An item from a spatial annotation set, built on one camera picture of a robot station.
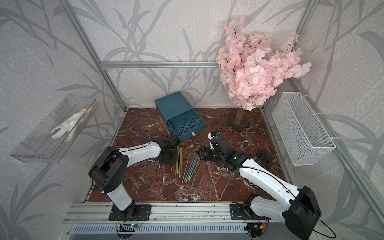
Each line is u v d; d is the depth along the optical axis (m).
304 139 0.60
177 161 0.91
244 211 0.66
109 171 0.47
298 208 0.38
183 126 0.89
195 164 0.90
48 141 0.64
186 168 0.89
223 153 0.58
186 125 0.91
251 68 0.56
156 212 0.75
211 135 0.72
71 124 0.64
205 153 0.67
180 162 0.91
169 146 0.74
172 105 0.93
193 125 0.91
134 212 0.69
